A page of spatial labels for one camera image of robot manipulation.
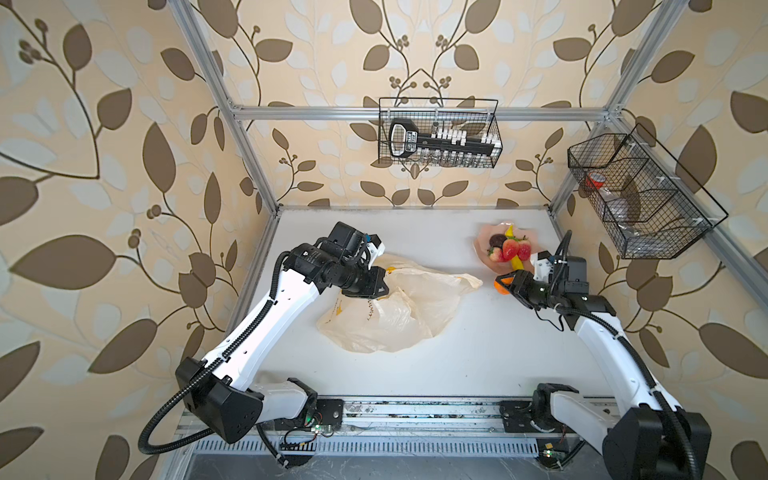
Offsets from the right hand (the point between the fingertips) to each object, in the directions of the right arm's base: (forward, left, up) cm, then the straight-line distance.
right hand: (504, 286), depth 81 cm
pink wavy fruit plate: (+24, -2, -12) cm, 27 cm away
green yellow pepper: (+15, -12, -12) cm, 23 cm away
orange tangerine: (-2, +2, +1) cm, 3 cm away
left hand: (-5, +31, +9) cm, 33 cm away
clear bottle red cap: (+10, -29, +16) cm, 34 cm away
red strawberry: (+19, -5, -11) cm, 22 cm away
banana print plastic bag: (-11, +28, +6) cm, 31 cm away
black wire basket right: (+11, -34, +19) cm, 40 cm away
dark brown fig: (+24, -6, -9) cm, 26 cm away
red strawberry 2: (+20, -15, -10) cm, 27 cm away
